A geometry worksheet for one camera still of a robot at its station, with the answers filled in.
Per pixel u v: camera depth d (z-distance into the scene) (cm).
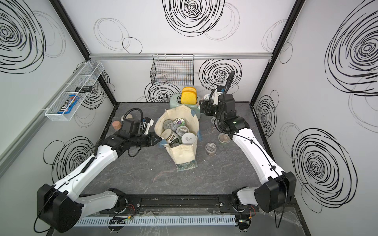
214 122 98
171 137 81
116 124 94
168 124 89
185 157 77
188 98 98
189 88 99
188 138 79
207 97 72
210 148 89
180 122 99
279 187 38
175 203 75
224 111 55
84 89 79
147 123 72
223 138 93
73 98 70
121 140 56
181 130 85
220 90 63
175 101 100
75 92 77
